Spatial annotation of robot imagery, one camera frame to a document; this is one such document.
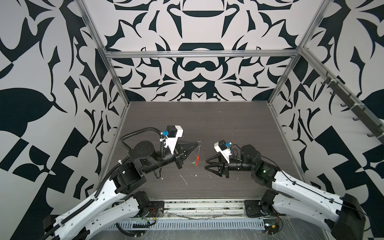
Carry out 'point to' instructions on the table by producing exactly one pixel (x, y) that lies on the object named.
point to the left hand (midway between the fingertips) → (198, 141)
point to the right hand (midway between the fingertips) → (207, 165)
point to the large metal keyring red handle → (197, 158)
